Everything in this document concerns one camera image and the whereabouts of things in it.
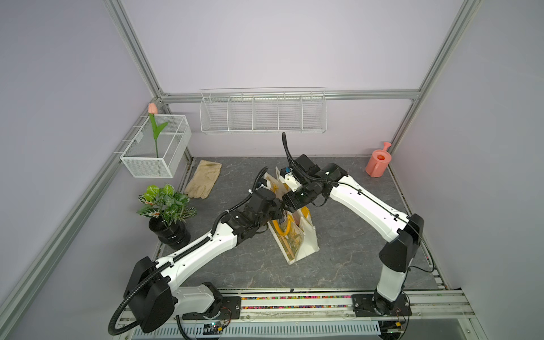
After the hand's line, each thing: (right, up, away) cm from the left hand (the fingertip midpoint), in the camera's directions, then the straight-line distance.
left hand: (282, 205), depth 78 cm
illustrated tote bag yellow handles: (+4, -10, +1) cm, 11 cm away
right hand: (+3, +1, -1) cm, 3 cm away
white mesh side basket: (-51, +18, -3) cm, 54 cm away
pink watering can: (+48, +17, +26) cm, 57 cm away
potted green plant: (-39, -1, -6) cm, 40 cm away
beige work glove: (-42, +9, +34) cm, 54 cm away
